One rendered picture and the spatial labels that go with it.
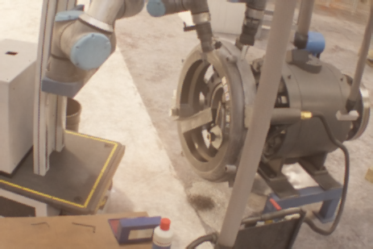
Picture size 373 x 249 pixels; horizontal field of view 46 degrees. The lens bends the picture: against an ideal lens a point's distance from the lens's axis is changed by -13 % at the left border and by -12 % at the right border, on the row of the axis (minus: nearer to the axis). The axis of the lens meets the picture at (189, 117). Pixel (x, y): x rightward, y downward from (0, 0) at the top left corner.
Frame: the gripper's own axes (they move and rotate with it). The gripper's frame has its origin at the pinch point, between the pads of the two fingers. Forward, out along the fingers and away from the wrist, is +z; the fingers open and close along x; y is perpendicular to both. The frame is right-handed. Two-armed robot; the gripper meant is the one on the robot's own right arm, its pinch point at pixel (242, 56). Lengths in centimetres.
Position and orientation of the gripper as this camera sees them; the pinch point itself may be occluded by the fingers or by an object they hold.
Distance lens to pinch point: 226.3
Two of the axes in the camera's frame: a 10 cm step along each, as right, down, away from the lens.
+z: -2.0, 8.5, 4.9
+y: 1.8, -4.6, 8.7
